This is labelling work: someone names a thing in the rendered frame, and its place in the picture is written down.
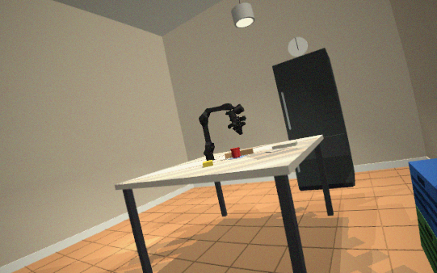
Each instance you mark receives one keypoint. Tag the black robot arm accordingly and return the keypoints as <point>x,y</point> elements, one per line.
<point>209,146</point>

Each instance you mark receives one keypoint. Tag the yellow rectangular block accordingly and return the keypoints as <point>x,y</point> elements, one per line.
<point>207,163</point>

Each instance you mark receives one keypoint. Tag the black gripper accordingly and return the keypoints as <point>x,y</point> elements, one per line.
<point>237,126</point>

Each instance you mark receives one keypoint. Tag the orange flat bar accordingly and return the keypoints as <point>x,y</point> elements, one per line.
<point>243,152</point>

